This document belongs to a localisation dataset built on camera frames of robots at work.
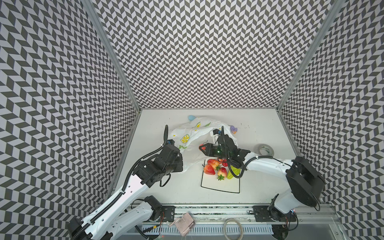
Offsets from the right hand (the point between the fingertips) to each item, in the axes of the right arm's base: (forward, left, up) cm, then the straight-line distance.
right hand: (200, 152), depth 82 cm
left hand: (-8, +10, +4) cm, 13 cm away
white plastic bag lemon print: (+6, +6, +7) cm, 11 cm away
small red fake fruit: (0, -2, +5) cm, 5 cm away
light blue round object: (+35, +7, -10) cm, 37 cm away
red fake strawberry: (-9, -12, -8) cm, 17 cm away
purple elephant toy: (+21, -23, -9) cm, 33 cm away
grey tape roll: (+7, -39, -11) cm, 41 cm away
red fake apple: (-7, -4, -7) cm, 11 cm away
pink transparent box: (-32, +8, -6) cm, 34 cm away
